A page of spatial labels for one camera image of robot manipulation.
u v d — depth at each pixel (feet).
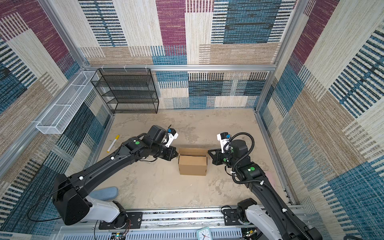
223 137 2.22
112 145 3.32
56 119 2.33
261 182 1.63
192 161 2.54
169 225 2.39
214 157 2.38
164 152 2.21
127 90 3.63
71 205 1.28
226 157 2.15
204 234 2.25
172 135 2.30
